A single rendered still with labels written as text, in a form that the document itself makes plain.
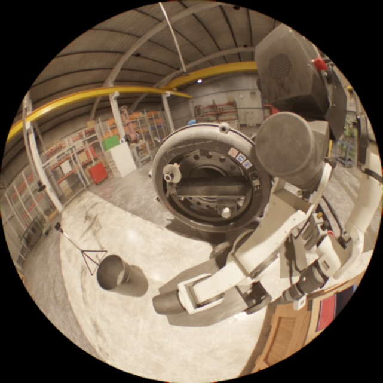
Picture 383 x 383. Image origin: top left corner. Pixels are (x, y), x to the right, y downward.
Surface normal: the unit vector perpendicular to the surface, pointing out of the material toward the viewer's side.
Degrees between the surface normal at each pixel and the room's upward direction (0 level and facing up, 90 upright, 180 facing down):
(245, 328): 0
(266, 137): 63
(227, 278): 37
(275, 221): 55
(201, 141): 90
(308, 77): 79
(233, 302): 0
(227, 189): 90
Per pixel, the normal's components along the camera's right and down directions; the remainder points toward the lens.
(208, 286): -0.55, -0.62
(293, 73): -1.00, 0.06
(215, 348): -0.21, -0.82
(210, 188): -0.34, 0.58
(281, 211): -0.87, -0.17
